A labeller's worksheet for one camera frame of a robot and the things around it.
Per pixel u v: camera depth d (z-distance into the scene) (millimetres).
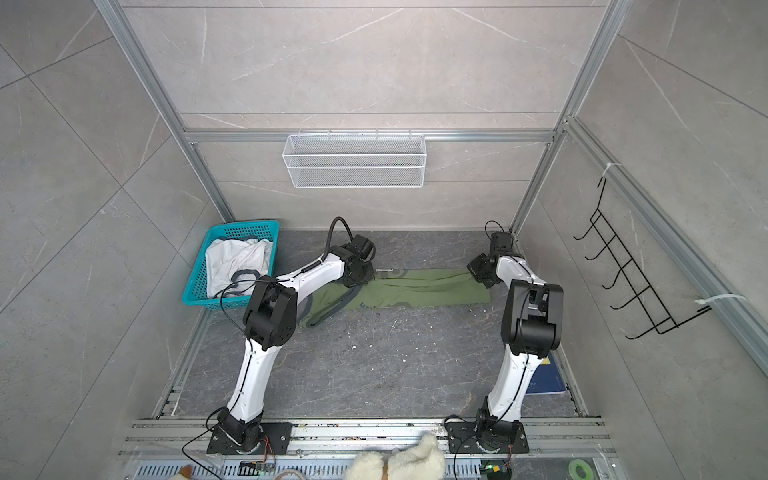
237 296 973
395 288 1009
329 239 785
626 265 672
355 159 985
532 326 561
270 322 581
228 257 1040
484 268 882
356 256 818
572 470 696
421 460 616
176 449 723
